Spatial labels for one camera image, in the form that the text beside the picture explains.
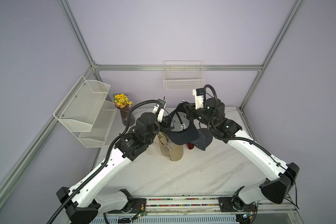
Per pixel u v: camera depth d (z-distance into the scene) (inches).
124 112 38.6
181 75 41.4
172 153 36.2
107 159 16.4
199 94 22.7
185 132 30.6
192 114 23.9
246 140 18.3
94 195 14.7
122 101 35.7
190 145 36.2
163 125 22.6
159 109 20.0
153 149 37.8
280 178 15.7
